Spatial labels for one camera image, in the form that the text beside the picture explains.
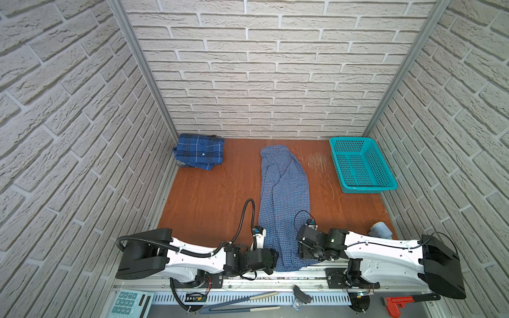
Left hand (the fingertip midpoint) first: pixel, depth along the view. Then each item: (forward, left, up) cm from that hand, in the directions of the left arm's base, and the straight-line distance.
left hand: (276, 256), depth 76 cm
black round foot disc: (-16, -29, -4) cm, 34 cm away
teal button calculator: (-13, +52, -1) cm, 54 cm away
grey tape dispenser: (+7, -43, +5) cm, 44 cm away
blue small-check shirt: (+23, -6, -1) cm, 24 cm away
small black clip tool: (-13, -8, -2) cm, 15 cm away
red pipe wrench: (-17, -40, 0) cm, 43 cm away
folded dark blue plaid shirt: (+52, +38, +6) cm, 65 cm away
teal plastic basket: (+46, -52, -2) cm, 70 cm away
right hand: (+2, -12, -2) cm, 12 cm away
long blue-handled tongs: (-16, +25, -2) cm, 30 cm away
